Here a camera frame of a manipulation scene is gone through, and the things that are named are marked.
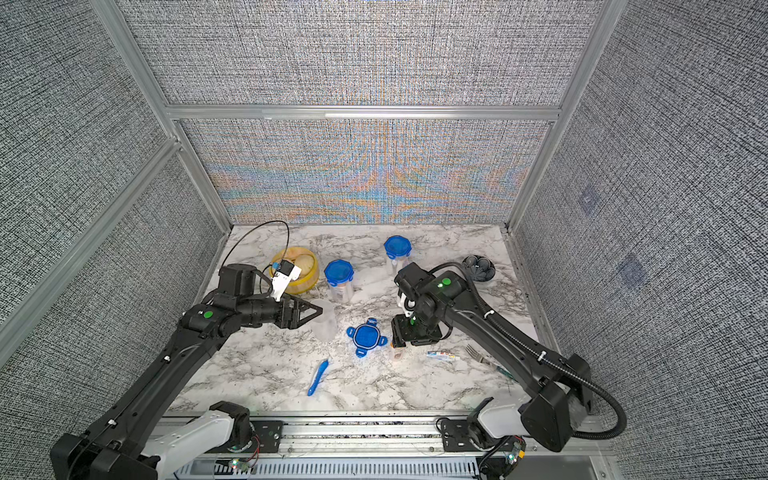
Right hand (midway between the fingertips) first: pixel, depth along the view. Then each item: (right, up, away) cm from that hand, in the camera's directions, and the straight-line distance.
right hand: (403, 336), depth 73 cm
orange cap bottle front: (-1, -7, +9) cm, 12 cm away
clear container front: (-21, -1, +14) cm, 26 cm away
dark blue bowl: (+28, +16, +30) cm, 44 cm away
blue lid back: (-1, +23, +25) cm, 33 cm away
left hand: (-20, +8, -1) cm, 22 cm away
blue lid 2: (-10, -5, +17) cm, 21 cm away
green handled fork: (+22, -9, +14) cm, 27 cm away
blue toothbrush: (-23, -14, +10) cm, 29 cm away
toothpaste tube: (+12, -9, +13) cm, 20 cm away
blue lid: (-18, +15, +17) cm, 29 cm away
